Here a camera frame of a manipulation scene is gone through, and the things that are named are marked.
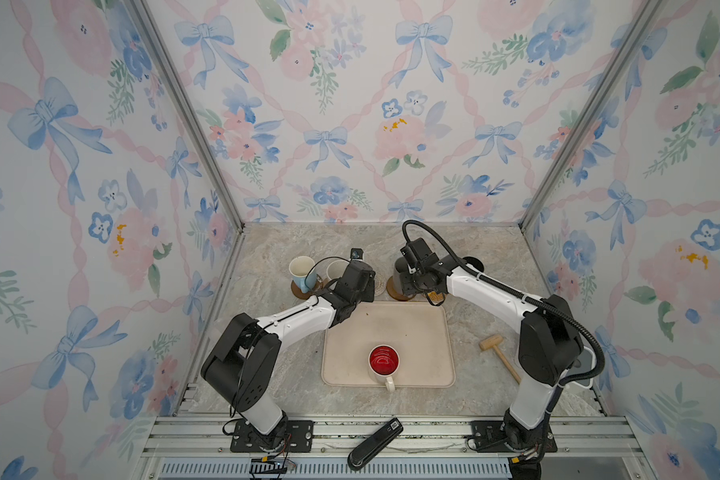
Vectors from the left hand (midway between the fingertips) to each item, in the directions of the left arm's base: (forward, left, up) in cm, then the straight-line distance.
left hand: (367, 277), depth 90 cm
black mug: (+8, -35, -3) cm, 36 cm away
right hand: (+1, -13, -2) cm, 13 cm away
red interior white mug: (-21, -5, -10) cm, 24 cm away
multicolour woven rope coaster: (+5, -4, -12) cm, 14 cm away
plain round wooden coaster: (+4, -8, -11) cm, 14 cm away
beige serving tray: (-13, -17, -12) cm, 24 cm away
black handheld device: (-42, -2, -7) cm, 42 cm away
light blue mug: (+5, +21, -5) cm, 22 cm away
